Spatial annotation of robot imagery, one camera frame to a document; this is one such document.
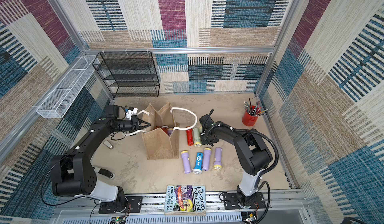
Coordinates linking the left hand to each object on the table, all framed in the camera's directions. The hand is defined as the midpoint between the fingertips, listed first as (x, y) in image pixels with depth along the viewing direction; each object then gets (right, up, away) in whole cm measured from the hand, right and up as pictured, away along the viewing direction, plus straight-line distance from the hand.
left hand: (150, 125), depth 81 cm
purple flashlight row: (+19, -23, +1) cm, 30 cm away
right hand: (+33, -12, +14) cm, 38 cm away
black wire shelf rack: (-23, +34, +28) cm, 50 cm away
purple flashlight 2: (+37, -19, +4) cm, 42 cm away
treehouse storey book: (+19, -35, -9) cm, 41 cm away
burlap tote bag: (+4, -11, +2) cm, 12 cm away
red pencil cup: (+59, +4, +14) cm, 61 cm away
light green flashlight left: (+26, -11, +10) cm, 30 cm away
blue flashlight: (+25, -24, -1) cm, 35 cm away
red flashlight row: (+21, -9, +13) cm, 26 cm away
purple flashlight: (+31, -18, +4) cm, 36 cm away
